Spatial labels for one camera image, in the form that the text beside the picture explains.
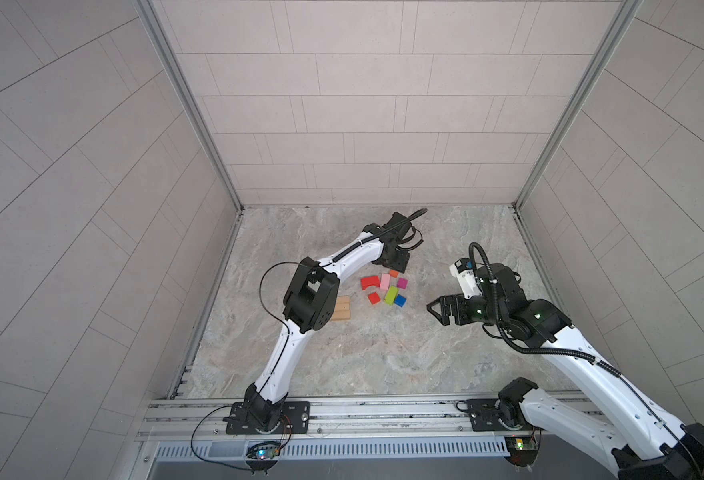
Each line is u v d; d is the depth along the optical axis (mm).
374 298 919
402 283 954
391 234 704
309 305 558
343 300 919
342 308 888
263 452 644
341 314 880
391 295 914
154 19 723
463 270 655
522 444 690
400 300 913
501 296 542
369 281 944
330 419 720
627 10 708
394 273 959
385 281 938
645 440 380
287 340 584
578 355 447
